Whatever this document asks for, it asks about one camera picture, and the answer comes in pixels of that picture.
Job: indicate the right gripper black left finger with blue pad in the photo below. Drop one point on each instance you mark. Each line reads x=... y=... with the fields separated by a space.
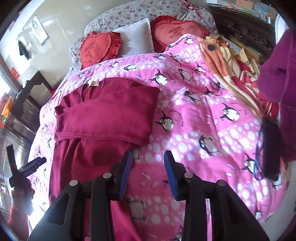
x=65 y=218

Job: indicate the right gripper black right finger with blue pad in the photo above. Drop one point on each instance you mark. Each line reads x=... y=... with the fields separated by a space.
x=230 y=217

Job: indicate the dark red garment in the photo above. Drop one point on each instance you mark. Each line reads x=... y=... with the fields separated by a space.
x=96 y=125

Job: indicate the left hand red sleeve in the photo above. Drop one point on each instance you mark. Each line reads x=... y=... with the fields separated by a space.
x=22 y=197

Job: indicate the dark wooden bedside cabinet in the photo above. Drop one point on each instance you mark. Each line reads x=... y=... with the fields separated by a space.
x=17 y=111

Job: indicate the pink penguin quilt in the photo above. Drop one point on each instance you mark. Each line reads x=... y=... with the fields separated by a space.
x=207 y=129

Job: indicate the left red heart cushion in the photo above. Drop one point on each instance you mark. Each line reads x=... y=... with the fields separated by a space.
x=99 y=47

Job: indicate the red heart cushion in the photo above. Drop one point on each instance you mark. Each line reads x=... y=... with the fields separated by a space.
x=99 y=47
x=167 y=29

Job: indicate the purple clothed person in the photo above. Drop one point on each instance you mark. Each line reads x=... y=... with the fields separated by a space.
x=276 y=82

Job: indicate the orange cream patterned blanket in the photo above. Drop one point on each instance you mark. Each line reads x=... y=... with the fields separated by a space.
x=238 y=74

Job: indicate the white pillow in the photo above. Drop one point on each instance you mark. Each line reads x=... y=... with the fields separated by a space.
x=135 y=39

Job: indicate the dark carved wooden headboard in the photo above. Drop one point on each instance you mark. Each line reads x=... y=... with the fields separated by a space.
x=244 y=29

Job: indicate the right red heart cushion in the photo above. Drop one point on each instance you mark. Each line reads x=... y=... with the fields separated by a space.
x=167 y=29

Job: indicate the floral bedsheet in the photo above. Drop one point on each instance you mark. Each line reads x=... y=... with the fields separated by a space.
x=130 y=13

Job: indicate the black item hanging on wall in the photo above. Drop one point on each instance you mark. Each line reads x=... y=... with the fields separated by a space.
x=22 y=50

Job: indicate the white wall calendar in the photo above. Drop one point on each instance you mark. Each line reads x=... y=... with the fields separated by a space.
x=39 y=31

